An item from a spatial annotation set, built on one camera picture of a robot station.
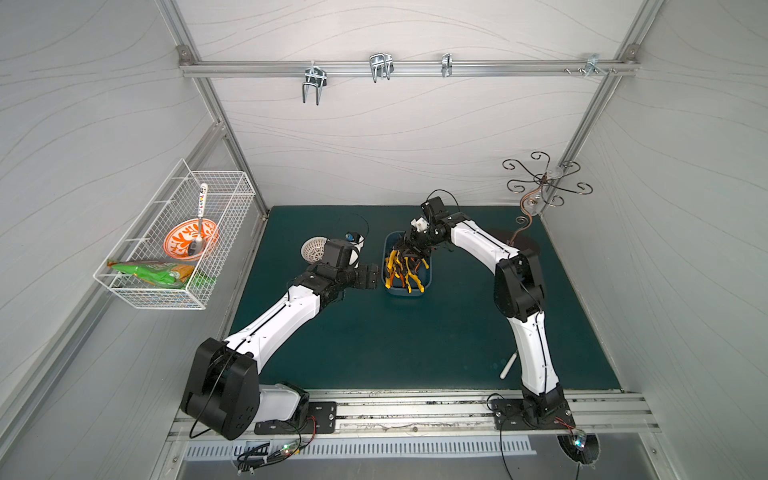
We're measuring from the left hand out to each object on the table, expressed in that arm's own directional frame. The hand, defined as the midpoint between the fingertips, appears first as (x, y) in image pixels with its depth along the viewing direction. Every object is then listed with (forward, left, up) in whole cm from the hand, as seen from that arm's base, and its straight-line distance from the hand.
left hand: (367, 268), depth 85 cm
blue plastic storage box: (+6, -18, -13) cm, 23 cm away
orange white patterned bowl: (-7, +42, +19) cm, 46 cm away
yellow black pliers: (+5, -8, -7) cm, 12 cm away
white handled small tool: (-22, -40, -14) cm, 47 cm away
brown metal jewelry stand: (+22, -52, +15) cm, 59 cm away
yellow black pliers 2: (+5, -14, -11) cm, 18 cm away
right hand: (+12, -8, -5) cm, 15 cm away
